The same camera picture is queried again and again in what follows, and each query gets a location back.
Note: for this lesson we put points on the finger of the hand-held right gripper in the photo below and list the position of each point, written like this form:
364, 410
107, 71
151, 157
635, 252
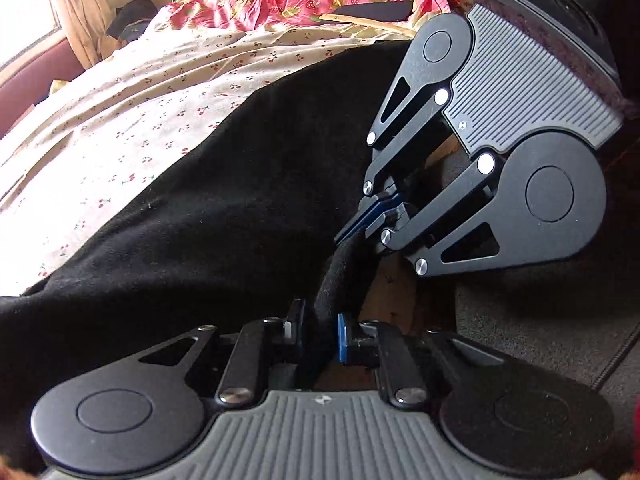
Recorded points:
400, 145
440, 200

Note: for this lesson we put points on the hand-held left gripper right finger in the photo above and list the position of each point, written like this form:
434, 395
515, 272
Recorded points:
344, 337

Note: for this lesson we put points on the pile of dark clothes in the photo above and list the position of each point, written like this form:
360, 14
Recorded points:
130, 22

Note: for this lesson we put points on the maroon window seat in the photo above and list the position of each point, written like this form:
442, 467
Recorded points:
35, 80

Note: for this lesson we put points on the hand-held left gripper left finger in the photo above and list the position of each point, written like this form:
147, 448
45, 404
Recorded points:
299, 330

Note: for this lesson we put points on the black pants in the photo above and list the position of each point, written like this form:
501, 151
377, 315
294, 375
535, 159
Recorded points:
200, 210

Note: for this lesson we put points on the cherry print bedsheet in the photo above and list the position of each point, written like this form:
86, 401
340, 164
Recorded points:
125, 110

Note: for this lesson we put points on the beige curtain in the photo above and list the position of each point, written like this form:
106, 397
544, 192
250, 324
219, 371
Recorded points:
80, 5

